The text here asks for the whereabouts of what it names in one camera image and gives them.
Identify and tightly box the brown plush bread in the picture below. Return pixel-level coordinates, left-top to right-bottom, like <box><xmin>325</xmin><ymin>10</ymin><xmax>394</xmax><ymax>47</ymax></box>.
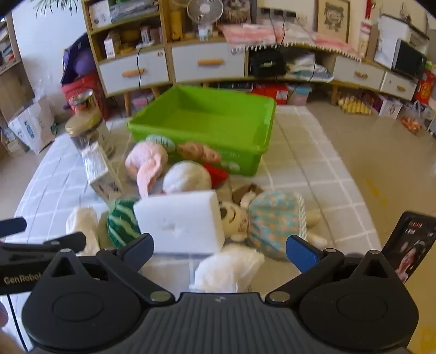
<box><xmin>176</xmin><ymin>141</ymin><xmax>222</xmax><ymax>164</ymax></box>

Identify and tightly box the black microwave oven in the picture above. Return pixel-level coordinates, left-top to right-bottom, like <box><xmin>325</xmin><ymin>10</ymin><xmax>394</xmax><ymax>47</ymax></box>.
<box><xmin>392</xmin><ymin>38</ymin><xmax>428</xmax><ymax>80</ymax></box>

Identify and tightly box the white product box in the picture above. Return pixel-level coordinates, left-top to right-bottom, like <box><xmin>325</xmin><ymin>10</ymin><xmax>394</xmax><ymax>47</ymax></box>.
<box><xmin>88</xmin><ymin>0</ymin><xmax>112</xmax><ymax>28</ymax></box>

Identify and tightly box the green watermelon plush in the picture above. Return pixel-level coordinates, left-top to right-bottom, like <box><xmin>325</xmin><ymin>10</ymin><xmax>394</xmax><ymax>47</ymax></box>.
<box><xmin>105</xmin><ymin>198</ymin><xmax>142</xmax><ymax>248</ymax></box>

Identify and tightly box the small white drawer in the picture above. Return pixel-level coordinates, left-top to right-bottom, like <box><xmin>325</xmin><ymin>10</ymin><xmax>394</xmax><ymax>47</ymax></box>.
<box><xmin>381</xmin><ymin>71</ymin><xmax>418</xmax><ymax>101</ymax></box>
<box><xmin>332</xmin><ymin>55</ymin><xmax>386</xmax><ymax>91</ymax></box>

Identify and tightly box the wooden cabinet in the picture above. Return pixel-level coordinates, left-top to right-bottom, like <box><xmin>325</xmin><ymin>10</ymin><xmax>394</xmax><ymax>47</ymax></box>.
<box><xmin>81</xmin><ymin>0</ymin><xmax>428</xmax><ymax>118</ymax></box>

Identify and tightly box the metal drink can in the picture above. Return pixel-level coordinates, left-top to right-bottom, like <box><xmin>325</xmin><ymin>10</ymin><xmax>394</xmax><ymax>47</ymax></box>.
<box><xmin>70</xmin><ymin>89</ymin><xmax>99</xmax><ymax>114</ymax></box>

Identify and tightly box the framed cartoon girl picture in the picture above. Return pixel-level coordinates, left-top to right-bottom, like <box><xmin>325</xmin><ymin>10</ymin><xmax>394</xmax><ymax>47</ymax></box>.
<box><xmin>317</xmin><ymin>0</ymin><xmax>351</xmax><ymax>43</ymax></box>

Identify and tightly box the black smartphone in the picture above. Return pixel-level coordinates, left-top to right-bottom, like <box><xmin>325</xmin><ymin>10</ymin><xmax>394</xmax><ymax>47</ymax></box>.
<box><xmin>381</xmin><ymin>211</ymin><xmax>436</xmax><ymax>284</ymax></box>

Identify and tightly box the row of yellow bottles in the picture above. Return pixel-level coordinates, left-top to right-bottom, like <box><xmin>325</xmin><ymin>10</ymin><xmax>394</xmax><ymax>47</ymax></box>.
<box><xmin>335</xmin><ymin>95</ymin><xmax>373</xmax><ymax>114</ymax></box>

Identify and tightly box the purple plush toy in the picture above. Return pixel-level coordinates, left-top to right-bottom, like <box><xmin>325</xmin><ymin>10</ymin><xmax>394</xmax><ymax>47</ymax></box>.
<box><xmin>61</xmin><ymin>34</ymin><xmax>96</xmax><ymax>86</ymax></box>

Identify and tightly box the bag of oranges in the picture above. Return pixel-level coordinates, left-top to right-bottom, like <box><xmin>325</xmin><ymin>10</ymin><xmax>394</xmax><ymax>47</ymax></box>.
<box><xmin>400</xmin><ymin>102</ymin><xmax>426</xmax><ymax>135</ymax></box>

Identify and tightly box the stack of papers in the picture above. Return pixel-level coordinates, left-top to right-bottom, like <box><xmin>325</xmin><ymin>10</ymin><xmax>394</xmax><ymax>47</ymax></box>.
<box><xmin>109</xmin><ymin>0</ymin><xmax>159</xmax><ymax>23</ymax></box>

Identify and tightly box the wooden bookshelf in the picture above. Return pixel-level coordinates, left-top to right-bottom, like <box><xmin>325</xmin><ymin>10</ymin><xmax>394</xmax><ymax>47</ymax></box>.
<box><xmin>0</xmin><ymin>14</ymin><xmax>35</xmax><ymax>160</ymax></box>

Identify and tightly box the red gift box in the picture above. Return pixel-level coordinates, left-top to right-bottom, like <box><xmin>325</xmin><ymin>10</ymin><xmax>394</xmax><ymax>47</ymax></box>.
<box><xmin>414</xmin><ymin>70</ymin><xmax>436</xmax><ymax>106</ymax></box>

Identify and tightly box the green plastic bin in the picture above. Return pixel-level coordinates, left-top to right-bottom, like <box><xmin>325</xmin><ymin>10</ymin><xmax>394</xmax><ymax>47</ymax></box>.
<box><xmin>127</xmin><ymin>85</ymin><xmax>277</xmax><ymax>177</ymax></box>

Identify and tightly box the silver carton box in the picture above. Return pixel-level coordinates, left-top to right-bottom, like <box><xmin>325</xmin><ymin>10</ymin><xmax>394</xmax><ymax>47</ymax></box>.
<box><xmin>81</xmin><ymin>141</ymin><xmax>124</xmax><ymax>201</ymax></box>

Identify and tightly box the black power cable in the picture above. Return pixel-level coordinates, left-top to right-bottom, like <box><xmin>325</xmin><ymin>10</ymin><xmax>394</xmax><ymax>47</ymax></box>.
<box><xmin>135</xmin><ymin>47</ymin><xmax>144</xmax><ymax>91</ymax></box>

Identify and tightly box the white sponge block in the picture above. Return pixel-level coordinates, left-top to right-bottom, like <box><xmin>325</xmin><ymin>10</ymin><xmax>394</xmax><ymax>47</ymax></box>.
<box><xmin>133</xmin><ymin>190</ymin><xmax>226</xmax><ymax>256</ymax></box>

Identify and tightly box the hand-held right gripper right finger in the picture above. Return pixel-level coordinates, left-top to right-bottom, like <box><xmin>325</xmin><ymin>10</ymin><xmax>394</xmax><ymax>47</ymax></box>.
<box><xmin>264</xmin><ymin>235</ymin><xmax>406</xmax><ymax>305</ymax></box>

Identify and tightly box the small white desk fan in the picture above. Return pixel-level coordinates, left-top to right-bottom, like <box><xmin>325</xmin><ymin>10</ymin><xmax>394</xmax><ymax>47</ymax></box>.
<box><xmin>187</xmin><ymin>0</ymin><xmax>223</xmax><ymax>37</ymax></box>

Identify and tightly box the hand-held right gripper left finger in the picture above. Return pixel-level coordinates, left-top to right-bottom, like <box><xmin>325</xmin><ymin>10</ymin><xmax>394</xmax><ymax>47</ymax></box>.
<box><xmin>44</xmin><ymin>234</ymin><xmax>176</xmax><ymax>305</ymax></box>

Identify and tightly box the mint green plush toy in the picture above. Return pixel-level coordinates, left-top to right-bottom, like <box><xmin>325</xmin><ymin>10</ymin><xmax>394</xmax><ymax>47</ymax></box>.
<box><xmin>146</xmin><ymin>134</ymin><xmax>176</xmax><ymax>152</ymax></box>

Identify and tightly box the white patterned box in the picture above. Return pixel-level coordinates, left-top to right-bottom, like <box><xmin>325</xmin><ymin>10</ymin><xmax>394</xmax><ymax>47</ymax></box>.
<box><xmin>371</xmin><ymin>93</ymin><xmax>404</xmax><ymax>120</ymax></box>

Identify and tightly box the white round plush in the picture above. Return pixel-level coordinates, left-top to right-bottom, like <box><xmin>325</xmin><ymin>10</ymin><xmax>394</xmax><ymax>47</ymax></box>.
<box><xmin>162</xmin><ymin>161</ymin><xmax>212</xmax><ymax>194</ymax></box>

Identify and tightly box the white cardboard box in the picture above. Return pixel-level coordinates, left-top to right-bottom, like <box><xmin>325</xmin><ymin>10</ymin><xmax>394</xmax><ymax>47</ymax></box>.
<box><xmin>7</xmin><ymin>97</ymin><xmax>57</xmax><ymax>155</ymax></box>

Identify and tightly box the red snack barrel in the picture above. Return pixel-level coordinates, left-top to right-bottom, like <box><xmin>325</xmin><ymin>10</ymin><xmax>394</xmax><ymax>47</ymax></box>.
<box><xmin>61</xmin><ymin>73</ymin><xmax>106</xmax><ymax>120</ymax></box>

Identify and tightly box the gold round object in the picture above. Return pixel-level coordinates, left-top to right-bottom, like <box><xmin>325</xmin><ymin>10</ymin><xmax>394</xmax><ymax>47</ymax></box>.
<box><xmin>65</xmin><ymin>109</ymin><xmax>116</xmax><ymax>160</ymax></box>

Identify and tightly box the pink plush bunny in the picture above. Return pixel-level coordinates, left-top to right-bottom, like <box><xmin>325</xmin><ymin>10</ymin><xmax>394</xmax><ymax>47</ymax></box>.
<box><xmin>125</xmin><ymin>140</ymin><xmax>169</xmax><ymax>198</ymax></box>

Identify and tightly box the person's left hand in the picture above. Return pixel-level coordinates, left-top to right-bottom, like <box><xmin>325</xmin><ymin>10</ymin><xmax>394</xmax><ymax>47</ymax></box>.
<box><xmin>0</xmin><ymin>302</ymin><xmax>24</xmax><ymax>354</ymax></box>

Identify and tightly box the green houseplant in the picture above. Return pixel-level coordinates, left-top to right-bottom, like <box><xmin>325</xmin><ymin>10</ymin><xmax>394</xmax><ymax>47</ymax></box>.
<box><xmin>32</xmin><ymin>0</ymin><xmax>82</xmax><ymax>14</ymax></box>

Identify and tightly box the framed cat picture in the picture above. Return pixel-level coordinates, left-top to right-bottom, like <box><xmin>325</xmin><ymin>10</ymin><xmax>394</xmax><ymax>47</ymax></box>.
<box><xmin>223</xmin><ymin>0</ymin><xmax>258</xmax><ymax>24</ymax></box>

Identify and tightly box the white crumpled bag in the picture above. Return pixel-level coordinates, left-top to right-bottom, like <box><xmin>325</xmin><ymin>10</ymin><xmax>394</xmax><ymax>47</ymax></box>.
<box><xmin>189</xmin><ymin>243</ymin><xmax>265</xmax><ymax>293</ymax></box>

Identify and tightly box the clear storage box blue lid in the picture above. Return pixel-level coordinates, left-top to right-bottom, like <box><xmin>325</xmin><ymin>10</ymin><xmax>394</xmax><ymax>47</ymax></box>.
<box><xmin>288</xmin><ymin>85</ymin><xmax>312</xmax><ymax>104</ymax></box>

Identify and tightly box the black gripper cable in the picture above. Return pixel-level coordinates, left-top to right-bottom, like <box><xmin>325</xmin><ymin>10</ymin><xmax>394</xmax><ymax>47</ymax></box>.
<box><xmin>8</xmin><ymin>295</ymin><xmax>28</xmax><ymax>353</ymax></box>

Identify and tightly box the white bottle red label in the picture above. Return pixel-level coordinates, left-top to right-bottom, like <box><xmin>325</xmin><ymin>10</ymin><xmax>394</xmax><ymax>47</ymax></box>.
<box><xmin>358</xmin><ymin>19</ymin><xmax>373</xmax><ymax>58</ymax></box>

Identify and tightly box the large white drawer with keyhole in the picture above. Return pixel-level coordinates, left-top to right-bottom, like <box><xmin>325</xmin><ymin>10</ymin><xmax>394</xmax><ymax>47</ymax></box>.
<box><xmin>99</xmin><ymin>48</ymin><xmax>170</xmax><ymax>96</ymax></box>

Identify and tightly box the pink fringed cloth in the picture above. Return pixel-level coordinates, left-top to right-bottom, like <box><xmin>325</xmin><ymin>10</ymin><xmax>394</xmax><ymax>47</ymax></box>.
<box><xmin>218</xmin><ymin>24</ymin><xmax>363</xmax><ymax>63</ymax></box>

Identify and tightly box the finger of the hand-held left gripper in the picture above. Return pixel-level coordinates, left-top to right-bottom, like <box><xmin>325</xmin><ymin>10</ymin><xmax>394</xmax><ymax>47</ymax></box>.
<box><xmin>0</xmin><ymin>218</ymin><xmax>27</xmax><ymax>236</ymax></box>
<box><xmin>0</xmin><ymin>232</ymin><xmax>87</xmax><ymax>259</ymax></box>

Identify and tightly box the grey checked tablecloth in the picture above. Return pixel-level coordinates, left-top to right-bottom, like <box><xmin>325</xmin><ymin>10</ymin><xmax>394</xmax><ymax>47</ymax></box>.
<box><xmin>15</xmin><ymin>105</ymin><xmax>382</xmax><ymax>307</ymax></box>

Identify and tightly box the red flat box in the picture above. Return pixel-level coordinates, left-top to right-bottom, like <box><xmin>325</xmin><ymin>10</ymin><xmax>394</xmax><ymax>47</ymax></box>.
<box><xmin>252</xmin><ymin>83</ymin><xmax>290</xmax><ymax>104</ymax></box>

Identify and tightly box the white rabbit doll blue dress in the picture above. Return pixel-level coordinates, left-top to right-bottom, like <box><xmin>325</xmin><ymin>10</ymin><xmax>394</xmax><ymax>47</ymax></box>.
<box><xmin>218</xmin><ymin>184</ymin><xmax>328</xmax><ymax>261</ymax></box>

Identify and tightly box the white plush toy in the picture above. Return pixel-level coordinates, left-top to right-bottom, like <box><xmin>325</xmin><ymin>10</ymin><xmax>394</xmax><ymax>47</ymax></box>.
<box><xmin>66</xmin><ymin>206</ymin><xmax>110</xmax><ymax>256</ymax></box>

